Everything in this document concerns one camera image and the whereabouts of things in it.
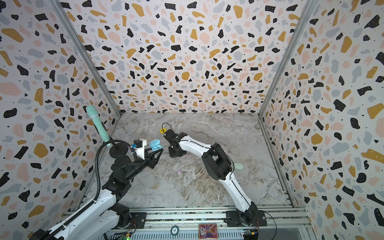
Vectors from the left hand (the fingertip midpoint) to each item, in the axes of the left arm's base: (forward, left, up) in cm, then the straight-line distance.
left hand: (161, 147), depth 74 cm
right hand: (+9, -2, -21) cm, 23 cm away
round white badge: (-32, -7, -23) cm, 40 cm away
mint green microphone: (+16, +35, +9) cm, 40 cm away
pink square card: (-33, -22, -22) cm, 46 cm away
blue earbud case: (+2, +3, 0) cm, 4 cm away
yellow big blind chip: (+28, +7, -23) cm, 37 cm away
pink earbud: (-3, -7, -23) cm, 24 cm away
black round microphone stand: (+11, +34, -21) cm, 42 cm away
